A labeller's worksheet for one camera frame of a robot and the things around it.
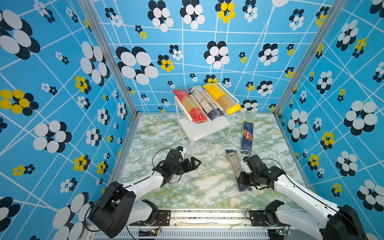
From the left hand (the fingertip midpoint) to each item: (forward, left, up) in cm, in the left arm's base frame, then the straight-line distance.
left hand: (197, 164), depth 84 cm
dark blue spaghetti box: (+20, -34, -3) cm, 40 cm away
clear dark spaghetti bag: (+3, -23, -3) cm, 23 cm away
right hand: (-7, -24, -4) cm, 26 cm away
